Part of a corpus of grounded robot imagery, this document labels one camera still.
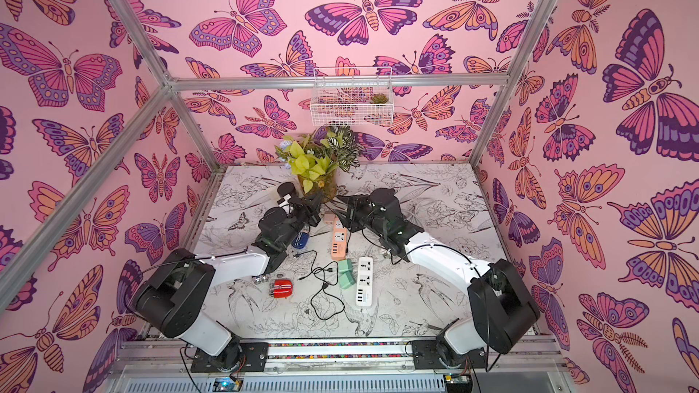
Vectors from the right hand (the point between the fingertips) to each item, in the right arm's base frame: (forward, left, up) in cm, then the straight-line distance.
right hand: (335, 196), depth 77 cm
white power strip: (-15, -9, -24) cm, 30 cm away
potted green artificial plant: (+18, +8, -2) cm, 20 cm away
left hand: (+4, +3, -1) cm, 5 cm away
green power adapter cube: (-14, -3, -23) cm, 27 cm away
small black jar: (+20, +22, -21) cm, 36 cm away
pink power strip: (-1, 0, -24) cm, 24 cm away
